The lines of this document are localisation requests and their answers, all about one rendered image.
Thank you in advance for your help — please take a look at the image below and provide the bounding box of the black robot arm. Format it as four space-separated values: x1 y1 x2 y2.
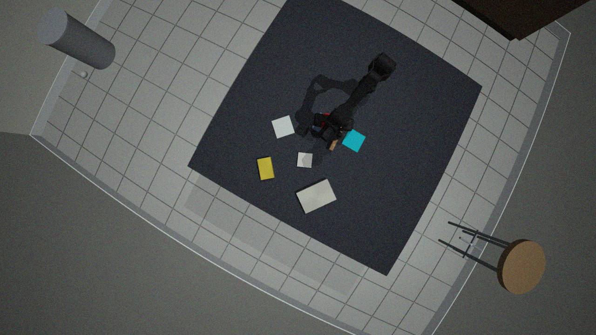
317 52 397 142

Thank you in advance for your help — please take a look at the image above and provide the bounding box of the white flat square block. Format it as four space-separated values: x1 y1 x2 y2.
272 115 295 139

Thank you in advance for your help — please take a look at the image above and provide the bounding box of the yellow block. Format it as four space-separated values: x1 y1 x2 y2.
257 157 275 180

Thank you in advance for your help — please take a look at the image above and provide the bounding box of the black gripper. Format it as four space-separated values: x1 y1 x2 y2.
313 113 353 131

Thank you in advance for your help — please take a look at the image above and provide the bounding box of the white rectangular block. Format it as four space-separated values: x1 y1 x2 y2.
296 179 336 213

